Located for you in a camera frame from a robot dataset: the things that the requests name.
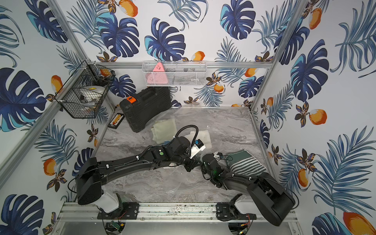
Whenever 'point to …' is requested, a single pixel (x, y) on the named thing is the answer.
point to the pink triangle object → (158, 76)
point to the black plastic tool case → (139, 110)
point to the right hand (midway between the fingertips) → (196, 156)
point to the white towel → (202, 135)
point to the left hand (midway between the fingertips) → (202, 161)
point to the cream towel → (164, 130)
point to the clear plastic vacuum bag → (219, 130)
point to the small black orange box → (116, 121)
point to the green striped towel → (243, 162)
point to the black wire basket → (84, 93)
